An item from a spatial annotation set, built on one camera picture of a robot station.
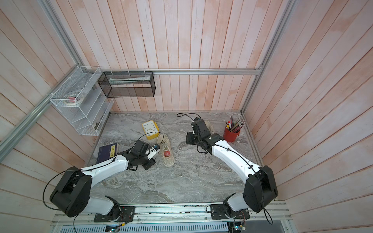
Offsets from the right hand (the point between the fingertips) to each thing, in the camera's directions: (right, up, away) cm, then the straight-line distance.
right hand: (187, 136), depth 84 cm
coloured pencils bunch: (+32, +5, +9) cm, 33 cm away
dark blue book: (-54, -12, +11) cm, 56 cm away
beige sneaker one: (-15, -5, +10) cm, 19 cm away
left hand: (-23, -16, +6) cm, 29 cm away
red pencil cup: (+30, -1, +13) cm, 33 cm away
